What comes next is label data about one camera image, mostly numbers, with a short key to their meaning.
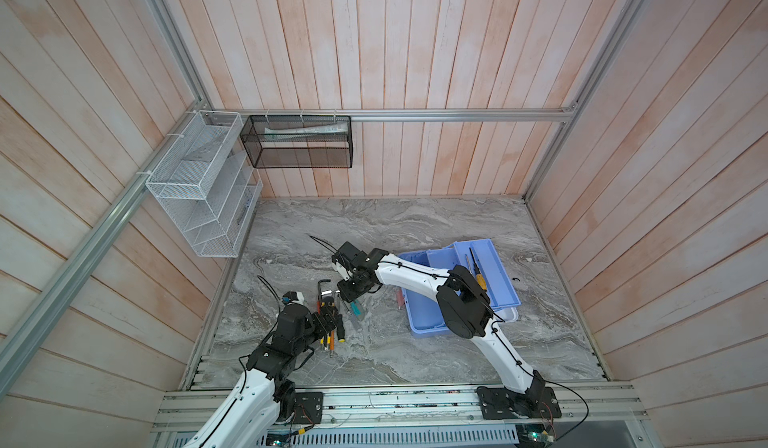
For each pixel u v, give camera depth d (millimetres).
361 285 809
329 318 760
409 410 744
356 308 895
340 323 877
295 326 627
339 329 857
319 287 950
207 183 716
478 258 890
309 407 733
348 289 835
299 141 1038
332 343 836
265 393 550
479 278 844
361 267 715
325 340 826
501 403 724
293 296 765
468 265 883
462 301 600
